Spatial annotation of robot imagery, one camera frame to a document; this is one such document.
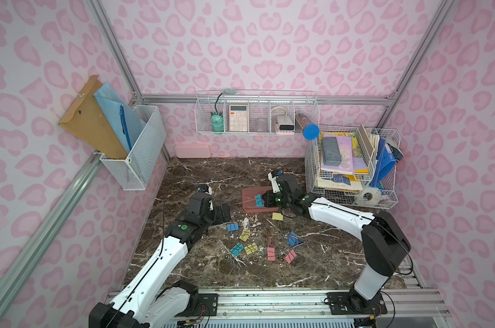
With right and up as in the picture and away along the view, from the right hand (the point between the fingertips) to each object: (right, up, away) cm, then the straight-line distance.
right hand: (260, 196), depth 87 cm
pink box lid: (-38, +23, +31) cm, 54 cm away
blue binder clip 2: (+14, -19, +1) cm, 24 cm away
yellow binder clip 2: (-4, -21, -3) cm, 22 cm away
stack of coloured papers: (+40, +15, +2) cm, 42 cm away
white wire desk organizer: (+47, +25, +1) cm, 53 cm away
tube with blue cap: (+20, +27, -5) cm, 34 cm away
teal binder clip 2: (-9, -21, -3) cm, 23 cm away
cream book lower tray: (+37, +6, +1) cm, 37 cm away
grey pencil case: (+31, +17, +1) cm, 35 cm away
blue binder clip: (-12, -14, +6) cm, 20 cm away
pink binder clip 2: (+12, -24, -4) cm, 27 cm away
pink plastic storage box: (-5, -3, +16) cm, 17 cm away
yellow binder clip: (-6, -17, +2) cm, 18 cm away
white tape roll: (+54, +1, +8) cm, 54 cm away
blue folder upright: (+56, +15, +4) cm, 58 cm away
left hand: (-16, -3, -6) cm, 18 cm away
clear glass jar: (+1, +32, +9) cm, 34 cm away
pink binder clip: (+4, -23, -3) cm, 24 cm away
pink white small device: (+11, +31, +3) cm, 33 cm away
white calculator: (-10, +36, +8) cm, 38 cm away
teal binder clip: (0, -2, +2) cm, 3 cm away
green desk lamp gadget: (-19, +34, +4) cm, 39 cm away
